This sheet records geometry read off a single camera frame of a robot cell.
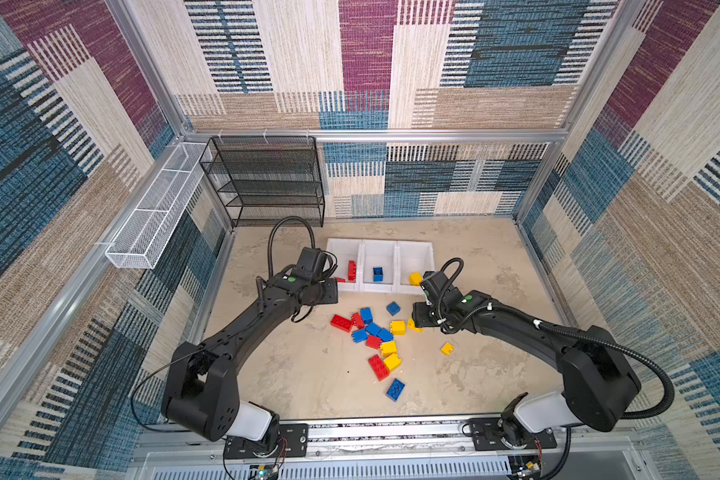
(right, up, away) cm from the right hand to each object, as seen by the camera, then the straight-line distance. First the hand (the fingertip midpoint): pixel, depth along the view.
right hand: (423, 319), depth 87 cm
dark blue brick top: (-12, +12, +12) cm, 21 cm away
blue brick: (-8, +1, +9) cm, 12 cm away
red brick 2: (-19, -1, +4) cm, 19 cm away
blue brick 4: (-18, -6, +3) cm, 20 cm away
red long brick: (-24, -2, +4) cm, 24 cm away
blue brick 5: (-11, -6, +4) cm, 13 cm away
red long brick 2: (-13, -12, -4) cm, 18 cm away
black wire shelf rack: (-51, +45, +21) cm, 72 cm away
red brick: (-14, -7, +1) cm, 16 cm away
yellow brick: (-4, -1, -5) cm, 6 cm away
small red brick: (-25, +9, +15) cm, 31 cm away
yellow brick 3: (-10, -8, 0) cm, 13 cm away
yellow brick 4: (-9, -11, -4) cm, 15 cm away
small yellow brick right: (+7, -8, 0) cm, 11 cm away
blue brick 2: (-16, 0, +6) cm, 17 cm away
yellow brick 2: (-7, -3, +3) cm, 8 cm away
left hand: (-27, +9, -1) cm, 28 cm away
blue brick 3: (-14, -4, +4) cm, 15 cm away
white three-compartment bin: (-13, +14, +18) cm, 27 cm away
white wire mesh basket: (-85, +23, +5) cm, 88 cm away
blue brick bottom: (-9, -17, -6) cm, 20 cm away
